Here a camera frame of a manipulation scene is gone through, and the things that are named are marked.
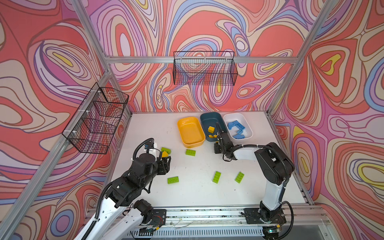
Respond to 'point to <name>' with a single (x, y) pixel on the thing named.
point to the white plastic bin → (229, 117)
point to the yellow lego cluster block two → (165, 154)
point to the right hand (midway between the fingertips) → (218, 148)
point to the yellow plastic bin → (191, 131)
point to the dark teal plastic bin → (209, 120)
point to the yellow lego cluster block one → (211, 136)
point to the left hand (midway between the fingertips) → (168, 157)
